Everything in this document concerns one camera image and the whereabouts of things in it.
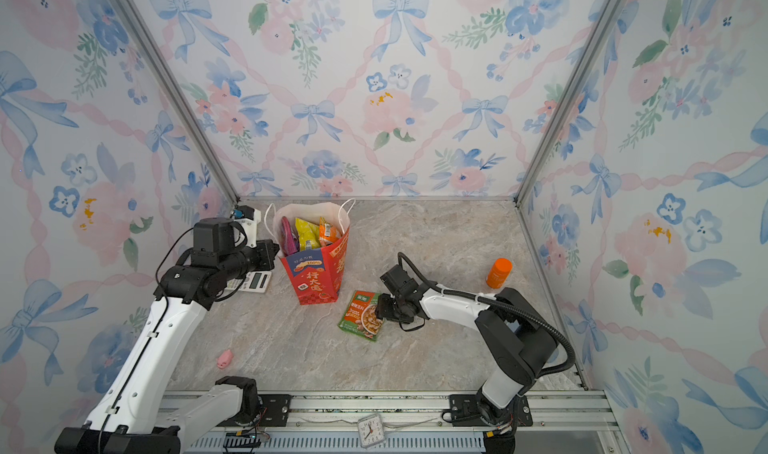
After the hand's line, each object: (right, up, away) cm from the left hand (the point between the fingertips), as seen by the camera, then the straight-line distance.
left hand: (278, 243), depth 74 cm
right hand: (+24, -21, +16) cm, 36 cm away
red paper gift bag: (+7, -9, +8) cm, 14 cm away
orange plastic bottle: (+60, -9, +17) cm, 63 cm away
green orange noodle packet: (+19, -22, +15) cm, 33 cm away
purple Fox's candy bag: (+1, 0, +4) cm, 5 cm away
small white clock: (+23, -43, -3) cm, 49 cm away
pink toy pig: (-17, -31, +6) cm, 36 cm away
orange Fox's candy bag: (+10, +3, +8) cm, 13 cm away
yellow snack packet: (+4, +3, +10) cm, 11 cm away
